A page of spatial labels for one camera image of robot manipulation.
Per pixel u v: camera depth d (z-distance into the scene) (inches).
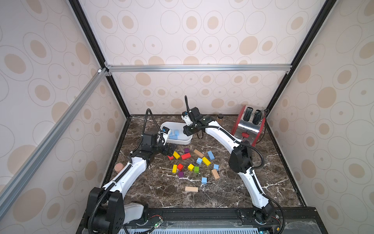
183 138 39.9
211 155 38.0
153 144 25.9
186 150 39.3
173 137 41.5
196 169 34.5
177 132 43.5
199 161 36.2
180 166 35.3
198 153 38.3
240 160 23.3
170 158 37.2
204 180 32.9
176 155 37.9
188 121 32.8
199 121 28.1
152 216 28.7
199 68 66.0
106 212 15.6
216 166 35.3
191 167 35.0
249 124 36.1
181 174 34.4
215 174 33.8
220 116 42.5
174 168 35.3
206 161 36.9
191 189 32.4
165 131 28.7
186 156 37.5
